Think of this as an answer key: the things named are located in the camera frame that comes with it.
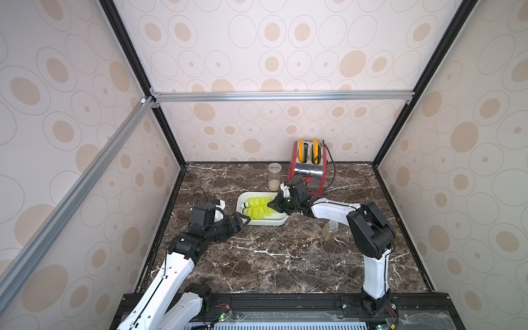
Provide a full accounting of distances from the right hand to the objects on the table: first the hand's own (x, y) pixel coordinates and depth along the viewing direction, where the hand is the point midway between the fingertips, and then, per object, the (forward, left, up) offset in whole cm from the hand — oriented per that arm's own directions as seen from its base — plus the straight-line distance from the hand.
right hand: (263, 208), depth 91 cm
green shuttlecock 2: (0, +3, -4) cm, 5 cm away
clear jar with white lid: (+18, -4, +1) cm, 19 cm away
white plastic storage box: (+8, +11, -3) cm, 14 cm away
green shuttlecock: (+5, +3, -4) cm, 7 cm away
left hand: (-14, +4, +12) cm, 19 cm away
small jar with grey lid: (-9, -28, 0) cm, 30 cm away
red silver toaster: (+19, -20, +10) cm, 29 cm away
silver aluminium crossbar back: (+63, -7, +20) cm, 66 cm away
